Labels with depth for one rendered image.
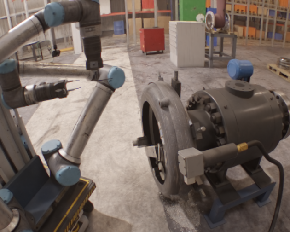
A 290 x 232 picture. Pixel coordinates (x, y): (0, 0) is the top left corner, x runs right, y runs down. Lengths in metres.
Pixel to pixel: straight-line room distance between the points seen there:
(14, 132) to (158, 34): 5.71
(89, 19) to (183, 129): 0.63
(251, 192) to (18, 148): 1.61
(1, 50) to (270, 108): 1.48
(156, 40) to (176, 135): 5.65
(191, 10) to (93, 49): 7.61
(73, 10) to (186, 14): 7.60
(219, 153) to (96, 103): 0.66
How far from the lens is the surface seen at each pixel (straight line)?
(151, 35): 6.38
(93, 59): 0.84
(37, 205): 1.36
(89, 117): 1.07
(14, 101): 0.92
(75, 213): 1.35
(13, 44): 0.82
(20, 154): 1.37
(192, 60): 5.06
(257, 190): 1.57
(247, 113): 1.25
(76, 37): 8.41
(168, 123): 0.93
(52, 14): 0.73
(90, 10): 0.79
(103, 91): 1.07
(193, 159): 0.84
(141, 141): 1.38
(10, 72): 0.89
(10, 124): 1.23
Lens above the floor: 1.38
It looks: 30 degrees down
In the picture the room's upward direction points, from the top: 2 degrees counter-clockwise
